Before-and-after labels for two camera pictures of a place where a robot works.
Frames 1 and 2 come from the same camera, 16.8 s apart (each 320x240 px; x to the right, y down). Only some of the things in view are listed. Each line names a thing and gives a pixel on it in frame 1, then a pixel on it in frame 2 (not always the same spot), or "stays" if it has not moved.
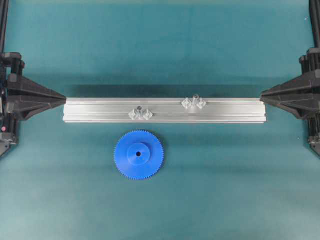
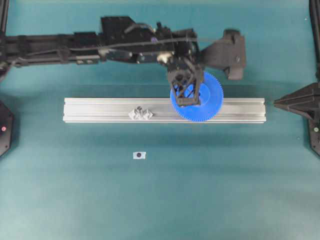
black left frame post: x=4 y=16 stays
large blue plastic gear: x=139 y=154 -> x=211 y=98
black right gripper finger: x=304 y=88 -> x=310 y=95
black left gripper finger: x=19 y=85 -> x=179 y=84
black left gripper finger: x=28 y=105 -> x=199 y=79
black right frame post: x=314 y=5 stays
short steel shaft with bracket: x=139 y=113 stays
